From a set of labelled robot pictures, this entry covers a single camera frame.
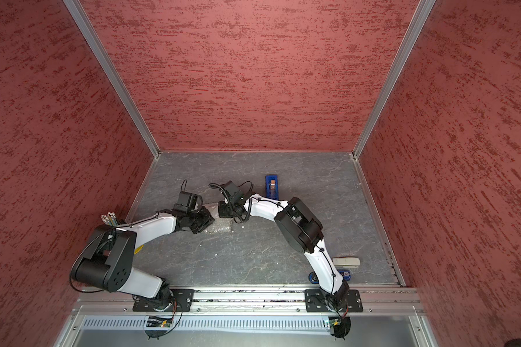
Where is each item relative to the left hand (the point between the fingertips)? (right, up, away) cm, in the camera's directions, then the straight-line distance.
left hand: (215, 223), depth 92 cm
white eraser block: (+53, -12, -12) cm, 56 cm away
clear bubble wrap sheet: (+3, 0, -3) cm, 5 cm away
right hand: (+2, +3, +2) cm, 4 cm away
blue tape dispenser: (+25, +13, +6) cm, 29 cm away
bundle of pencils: (-34, +5, -16) cm, 38 cm away
